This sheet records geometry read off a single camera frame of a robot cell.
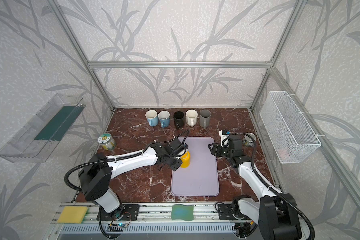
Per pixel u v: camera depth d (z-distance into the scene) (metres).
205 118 1.02
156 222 0.73
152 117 1.03
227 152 0.72
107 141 0.91
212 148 0.76
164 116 1.06
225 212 0.74
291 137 0.62
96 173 0.49
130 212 0.73
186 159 0.83
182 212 0.72
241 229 0.73
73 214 0.72
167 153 0.62
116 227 0.72
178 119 1.04
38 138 0.64
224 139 0.76
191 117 1.02
